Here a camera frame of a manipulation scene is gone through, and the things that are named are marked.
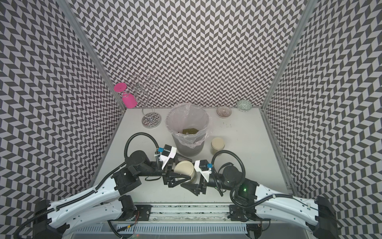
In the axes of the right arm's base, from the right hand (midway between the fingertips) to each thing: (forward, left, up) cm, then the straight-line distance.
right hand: (185, 176), depth 61 cm
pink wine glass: (+51, +40, -3) cm, 65 cm away
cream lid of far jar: (+25, -17, -15) cm, 34 cm away
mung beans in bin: (+36, +1, -18) cm, 41 cm away
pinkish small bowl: (+56, -25, -20) cm, 64 cm away
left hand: (+1, -2, +5) cm, 5 cm away
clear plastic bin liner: (+35, 0, -2) cm, 36 cm away
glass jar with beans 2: (+23, -15, -23) cm, 36 cm away
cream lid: (+2, 0, +6) cm, 6 cm away
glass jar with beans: (-2, -4, +4) cm, 5 cm away
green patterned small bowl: (+62, -42, -21) cm, 78 cm away
